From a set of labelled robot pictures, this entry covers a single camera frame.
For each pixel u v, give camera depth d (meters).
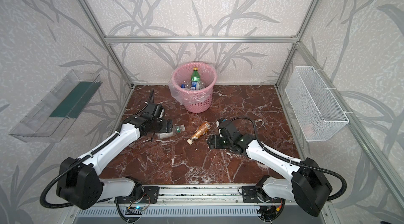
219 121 0.77
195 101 0.88
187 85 0.99
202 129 0.91
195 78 0.99
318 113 0.62
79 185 0.40
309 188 0.40
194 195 0.75
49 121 0.64
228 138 0.62
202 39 0.94
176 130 0.92
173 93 0.93
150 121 0.63
